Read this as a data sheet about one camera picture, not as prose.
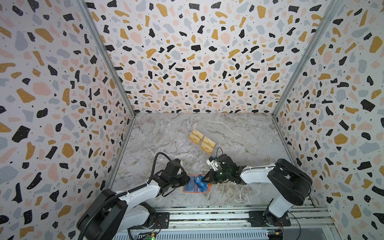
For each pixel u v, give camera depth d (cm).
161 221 73
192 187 84
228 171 71
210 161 84
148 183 56
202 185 83
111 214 40
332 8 72
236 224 74
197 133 97
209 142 93
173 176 69
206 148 94
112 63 91
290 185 47
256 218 75
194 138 97
